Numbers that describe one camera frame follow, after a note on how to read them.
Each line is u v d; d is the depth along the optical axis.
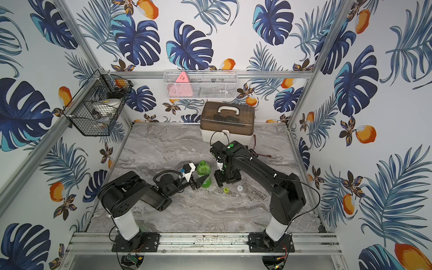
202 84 0.92
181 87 0.90
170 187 0.69
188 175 0.74
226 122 0.95
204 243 0.75
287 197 0.44
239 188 0.90
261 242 0.74
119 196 0.50
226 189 0.90
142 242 0.69
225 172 0.67
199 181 0.77
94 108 0.85
